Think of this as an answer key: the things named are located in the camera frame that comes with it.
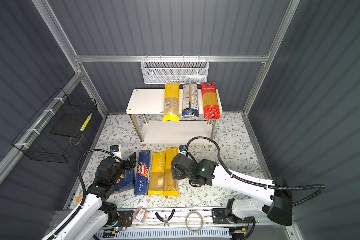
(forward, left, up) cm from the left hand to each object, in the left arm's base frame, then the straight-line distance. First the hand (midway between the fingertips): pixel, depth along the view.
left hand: (126, 153), depth 82 cm
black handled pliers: (-31, -21, -14) cm, 40 cm away
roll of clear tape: (-34, -39, -12) cm, 53 cm away
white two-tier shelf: (+19, -11, +20) cm, 30 cm away
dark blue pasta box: (-12, 0, -7) cm, 14 cm away
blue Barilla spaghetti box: (-7, -7, -11) cm, 15 cm away
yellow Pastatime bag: (-10, -16, -11) cm, 22 cm away
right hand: (-12, -29, +1) cm, 31 cm away
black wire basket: (+4, +32, +15) cm, 35 cm away
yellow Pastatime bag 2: (-15, -24, -11) cm, 30 cm away
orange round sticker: (-18, +26, -15) cm, 35 cm away
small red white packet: (-28, -9, -12) cm, 32 cm away
